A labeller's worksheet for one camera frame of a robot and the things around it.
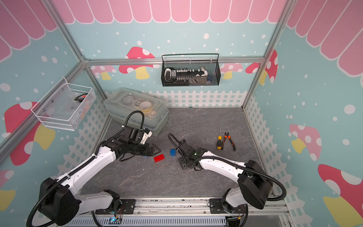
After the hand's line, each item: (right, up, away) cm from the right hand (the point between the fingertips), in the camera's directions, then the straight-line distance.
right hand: (185, 161), depth 84 cm
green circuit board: (-37, -27, -13) cm, 47 cm away
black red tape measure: (-58, +37, -7) cm, 69 cm away
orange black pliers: (+30, +13, +18) cm, 37 cm away
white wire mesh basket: (-67, +32, -7) cm, 74 cm away
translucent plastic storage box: (-47, +39, +18) cm, 63 cm away
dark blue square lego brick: (-8, +3, +9) cm, 13 cm away
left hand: (-18, +6, -5) cm, 19 cm away
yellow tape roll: (-26, +33, +10) cm, 44 cm away
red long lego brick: (-17, 0, +6) cm, 18 cm away
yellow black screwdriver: (+23, +9, +13) cm, 28 cm away
